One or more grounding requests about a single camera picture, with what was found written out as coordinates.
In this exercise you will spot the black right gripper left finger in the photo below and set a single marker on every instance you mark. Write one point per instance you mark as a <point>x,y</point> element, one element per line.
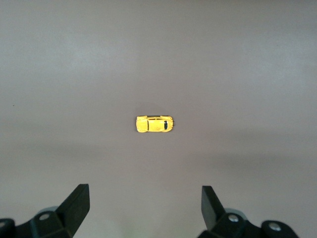
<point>71,213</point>

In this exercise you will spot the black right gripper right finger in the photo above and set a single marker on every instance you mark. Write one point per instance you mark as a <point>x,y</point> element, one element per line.
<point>213,215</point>

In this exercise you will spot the yellow beetle toy car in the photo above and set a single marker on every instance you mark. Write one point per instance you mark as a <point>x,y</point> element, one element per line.
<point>153,125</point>

